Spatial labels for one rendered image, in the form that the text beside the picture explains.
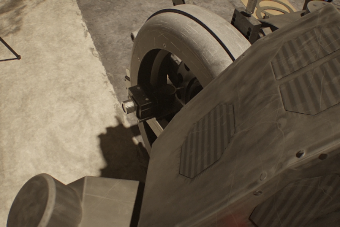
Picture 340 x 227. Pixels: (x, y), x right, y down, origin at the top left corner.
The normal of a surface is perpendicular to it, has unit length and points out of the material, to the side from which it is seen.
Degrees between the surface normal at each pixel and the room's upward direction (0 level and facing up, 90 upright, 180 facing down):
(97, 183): 4
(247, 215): 82
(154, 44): 90
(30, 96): 0
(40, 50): 0
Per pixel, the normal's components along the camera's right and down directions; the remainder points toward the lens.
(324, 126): -0.58, -0.67
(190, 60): -0.86, 0.31
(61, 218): 0.78, -0.16
